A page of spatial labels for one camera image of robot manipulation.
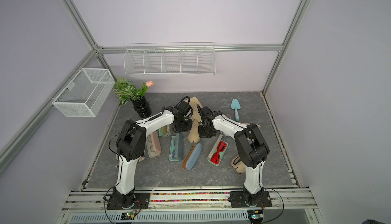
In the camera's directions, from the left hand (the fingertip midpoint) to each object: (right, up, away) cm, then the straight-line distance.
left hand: (190, 130), depth 95 cm
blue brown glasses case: (+2, -12, -14) cm, 19 cm away
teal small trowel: (+33, +16, +18) cm, 40 cm away
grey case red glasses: (+17, -12, -6) cm, 21 cm away
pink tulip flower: (-24, +28, -5) cm, 37 cm away
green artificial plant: (-36, +24, -10) cm, 44 cm away
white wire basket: (-57, +22, -12) cm, 62 cm away
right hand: (+7, -3, -1) cm, 8 cm away
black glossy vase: (-32, +14, +5) cm, 36 cm away
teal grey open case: (-7, -10, -12) cm, 17 cm away
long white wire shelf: (-3, +47, +5) cm, 47 cm away
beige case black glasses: (+27, -16, -11) cm, 33 cm away
